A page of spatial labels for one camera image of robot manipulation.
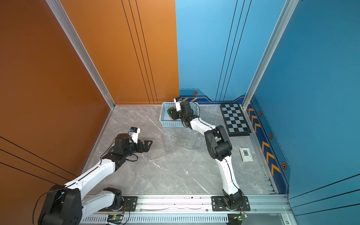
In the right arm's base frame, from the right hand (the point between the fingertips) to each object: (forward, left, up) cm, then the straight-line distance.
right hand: (172, 110), depth 100 cm
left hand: (-23, +15, -2) cm, 27 cm away
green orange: (-2, +3, +1) cm, 3 cm away
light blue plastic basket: (+2, +7, -16) cm, 18 cm away
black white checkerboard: (-4, -47, -10) cm, 48 cm away
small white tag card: (-29, -48, -12) cm, 58 cm away
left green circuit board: (-63, +27, -16) cm, 70 cm away
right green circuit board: (-61, -37, -14) cm, 73 cm away
